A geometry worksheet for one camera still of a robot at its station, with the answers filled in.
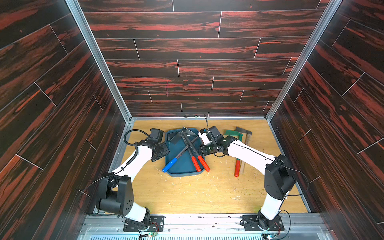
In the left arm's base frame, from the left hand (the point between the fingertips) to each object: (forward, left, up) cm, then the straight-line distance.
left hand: (167, 151), depth 90 cm
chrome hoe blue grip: (-11, 0, -2) cm, 11 cm away
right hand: (+2, -22, +1) cm, 22 cm away
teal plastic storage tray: (-3, -10, -14) cm, 17 cm away
